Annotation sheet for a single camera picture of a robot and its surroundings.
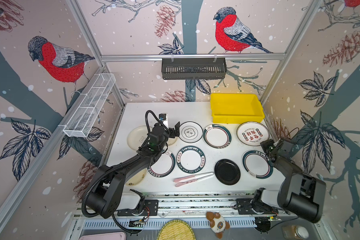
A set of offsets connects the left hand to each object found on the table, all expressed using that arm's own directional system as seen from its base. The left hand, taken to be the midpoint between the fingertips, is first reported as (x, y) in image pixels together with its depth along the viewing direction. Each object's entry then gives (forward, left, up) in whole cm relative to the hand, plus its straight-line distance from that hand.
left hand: (172, 121), depth 83 cm
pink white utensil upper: (-26, -3, -21) cm, 33 cm away
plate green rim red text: (-14, -11, -21) cm, 28 cm away
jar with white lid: (-49, -52, -12) cm, 73 cm away
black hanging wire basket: (+43, -13, +6) cm, 45 cm away
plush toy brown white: (-46, -22, -18) cm, 54 cm away
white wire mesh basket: (+4, +45, +9) cm, 46 cm away
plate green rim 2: (-17, -50, -21) cm, 57 cm away
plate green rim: (-18, +5, -21) cm, 28 cm away
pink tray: (-50, +22, -19) cm, 57 cm away
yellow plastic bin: (+28, -48, -19) cm, 59 cm away
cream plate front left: (-24, +21, -22) cm, 39 cm away
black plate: (-21, -33, -23) cm, 45 cm away
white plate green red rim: (+3, -30, -21) cm, 37 cm away
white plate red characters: (+2, -53, -17) cm, 55 cm away
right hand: (-6, -55, -12) cm, 57 cm away
